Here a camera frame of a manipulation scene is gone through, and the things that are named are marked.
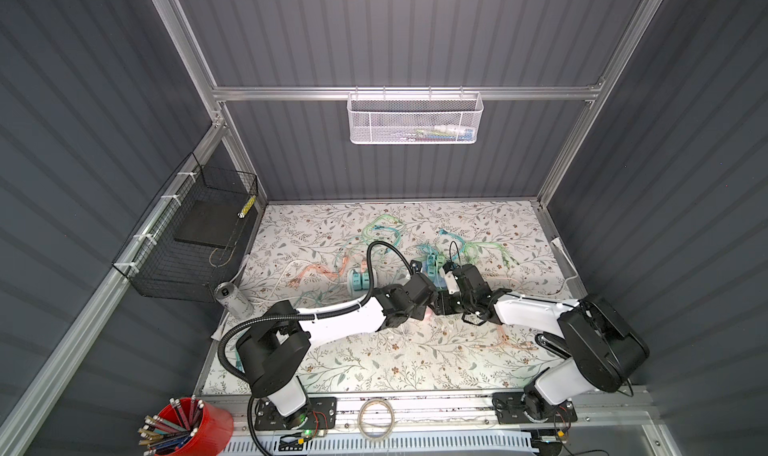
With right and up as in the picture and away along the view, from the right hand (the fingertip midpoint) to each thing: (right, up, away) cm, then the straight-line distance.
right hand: (438, 303), depth 91 cm
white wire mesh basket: (-5, +69, +32) cm, 77 cm away
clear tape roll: (-22, -24, -19) cm, 38 cm away
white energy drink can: (-59, +5, -11) cm, 60 cm away
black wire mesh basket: (-65, +20, -18) cm, 70 cm away
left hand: (-7, +3, -6) cm, 9 cm away
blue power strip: (-2, +11, 0) cm, 11 cm away
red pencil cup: (-57, -26, -21) cm, 66 cm away
